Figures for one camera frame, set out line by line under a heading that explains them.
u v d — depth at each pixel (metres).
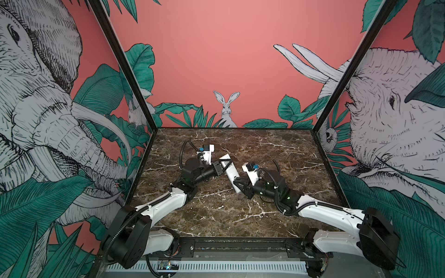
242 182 0.75
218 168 0.71
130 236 0.41
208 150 0.73
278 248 0.75
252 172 0.66
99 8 0.70
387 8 0.69
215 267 0.70
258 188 0.67
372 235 0.40
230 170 0.75
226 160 0.75
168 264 0.70
